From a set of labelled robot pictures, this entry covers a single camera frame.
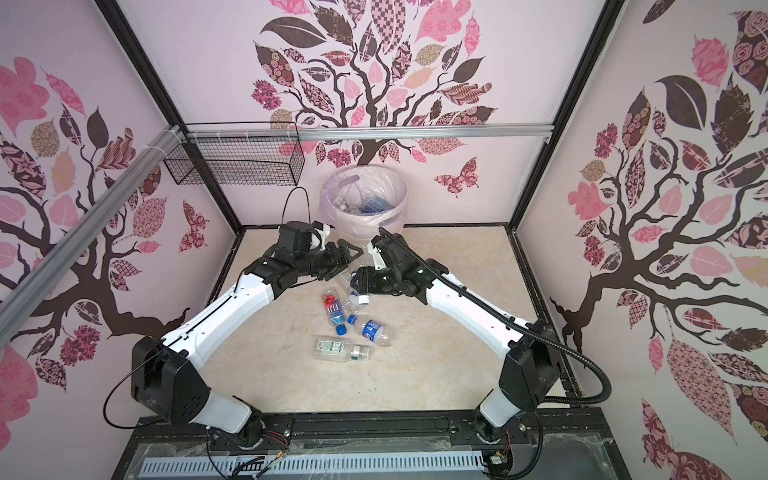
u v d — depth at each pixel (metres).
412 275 0.57
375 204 1.03
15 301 0.50
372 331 0.86
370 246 0.74
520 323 0.45
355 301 0.96
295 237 0.60
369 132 0.93
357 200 1.07
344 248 0.71
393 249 0.59
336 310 0.92
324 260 0.70
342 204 0.95
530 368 0.42
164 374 0.41
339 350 0.82
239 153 0.95
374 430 0.75
